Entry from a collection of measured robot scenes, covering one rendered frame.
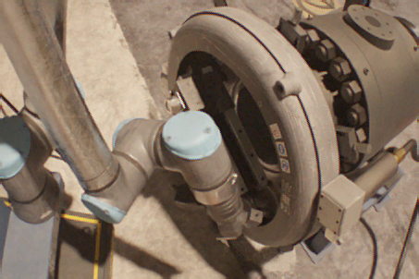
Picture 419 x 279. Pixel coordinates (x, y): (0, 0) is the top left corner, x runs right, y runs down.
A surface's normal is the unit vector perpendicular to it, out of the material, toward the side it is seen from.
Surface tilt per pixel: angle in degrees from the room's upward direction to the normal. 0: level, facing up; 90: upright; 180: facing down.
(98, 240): 0
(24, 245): 0
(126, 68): 0
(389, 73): 36
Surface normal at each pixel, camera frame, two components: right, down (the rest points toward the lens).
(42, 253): 0.06, -0.62
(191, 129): -0.25, -0.71
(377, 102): 0.41, 0.10
